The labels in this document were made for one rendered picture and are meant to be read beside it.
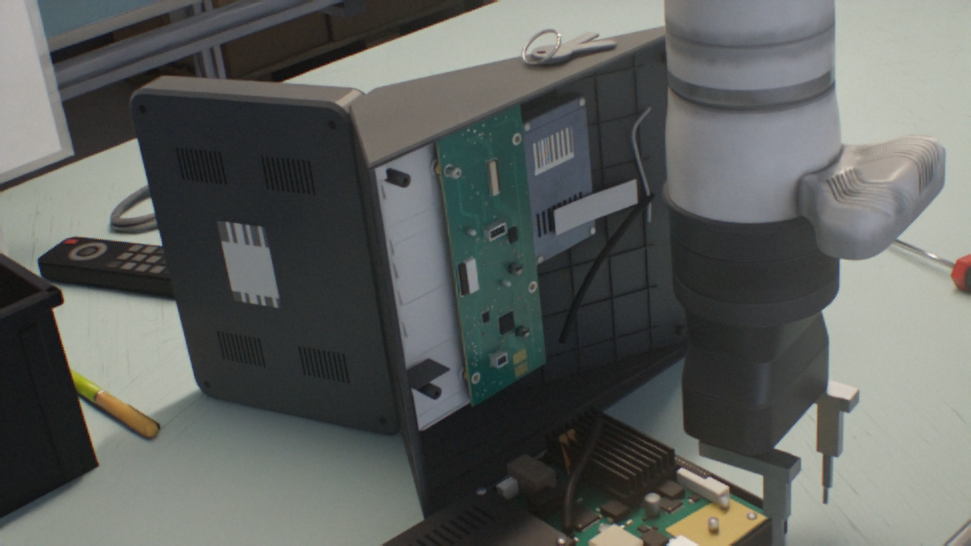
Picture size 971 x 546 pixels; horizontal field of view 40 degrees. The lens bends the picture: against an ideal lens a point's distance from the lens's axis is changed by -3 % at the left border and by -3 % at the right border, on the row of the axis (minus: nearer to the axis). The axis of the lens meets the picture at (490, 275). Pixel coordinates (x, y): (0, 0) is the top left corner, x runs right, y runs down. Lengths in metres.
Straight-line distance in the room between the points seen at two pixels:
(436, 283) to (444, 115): 0.09
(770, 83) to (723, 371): 0.14
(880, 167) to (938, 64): 0.76
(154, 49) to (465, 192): 1.43
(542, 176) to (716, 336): 0.17
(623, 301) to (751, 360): 0.23
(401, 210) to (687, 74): 0.18
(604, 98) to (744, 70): 0.23
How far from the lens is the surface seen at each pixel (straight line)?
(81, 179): 1.26
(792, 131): 0.55
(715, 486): 0.70
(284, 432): 0.82
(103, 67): 2.04
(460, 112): 0.66
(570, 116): 0.73
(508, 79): 0.70
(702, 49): 0.54
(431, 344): 0.70
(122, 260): 1.04
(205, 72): 2.80
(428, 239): 0.68
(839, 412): 0.66
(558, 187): 0.74
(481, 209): 0.69
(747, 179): 0.55
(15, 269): 0.81
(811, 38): 0.55
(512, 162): 0.69
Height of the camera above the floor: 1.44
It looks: 27 degrees down
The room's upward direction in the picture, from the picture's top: 7 degrees counter-clockwise
